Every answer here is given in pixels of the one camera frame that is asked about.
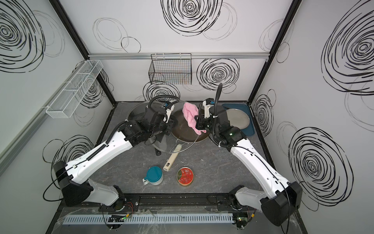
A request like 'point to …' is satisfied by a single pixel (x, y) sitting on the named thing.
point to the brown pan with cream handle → (183, 132)
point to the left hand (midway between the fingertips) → (172, 121)
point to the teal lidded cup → (154, 176)
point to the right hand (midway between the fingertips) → (195, 117)
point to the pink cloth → (191, 110)
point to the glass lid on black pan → (138, 112)
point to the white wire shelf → (68, 100)
